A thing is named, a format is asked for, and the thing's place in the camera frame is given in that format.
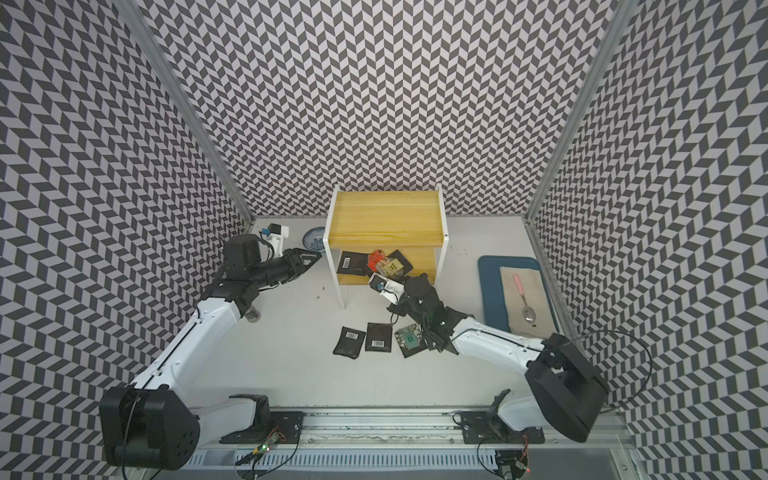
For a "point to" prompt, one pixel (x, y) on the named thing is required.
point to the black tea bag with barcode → (379, 337)
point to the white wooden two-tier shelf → (411, 221)
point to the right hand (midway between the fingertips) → (393, 280)
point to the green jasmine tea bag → (410, 339)
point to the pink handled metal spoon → (528, 313)
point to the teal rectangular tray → (493, 297)
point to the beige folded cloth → (535, 298)
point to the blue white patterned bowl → (312, 239)
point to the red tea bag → (375, 258)
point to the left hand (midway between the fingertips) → (318, 259)
